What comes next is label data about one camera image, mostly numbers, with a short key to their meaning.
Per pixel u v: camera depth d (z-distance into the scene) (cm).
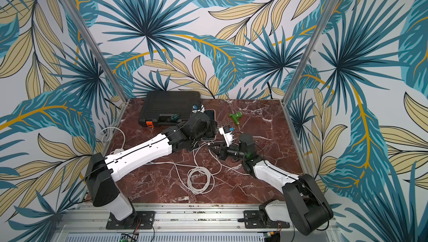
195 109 68
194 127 57
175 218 75
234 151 71
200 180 86
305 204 42
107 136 100
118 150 92
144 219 74
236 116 110
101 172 42
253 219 74
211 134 70
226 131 73
